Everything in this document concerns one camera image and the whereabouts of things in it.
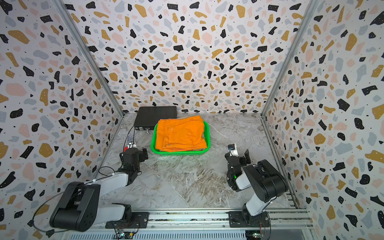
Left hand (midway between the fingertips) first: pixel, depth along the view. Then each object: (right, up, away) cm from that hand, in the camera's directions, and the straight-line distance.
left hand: (136, 149), depth 90 cm
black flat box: (-4, +22, +31) cm, 38 cm away
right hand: (+64, -1, +1) cm, 64 cm away
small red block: (-12, -1, +11) cm, 17 cm away
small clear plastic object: (-9, +6, +10) cm, 15 cm away
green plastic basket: (+34, -2, +3) cm, 34 cm away
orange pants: (+28, +9, +7) cm, 30 cm away
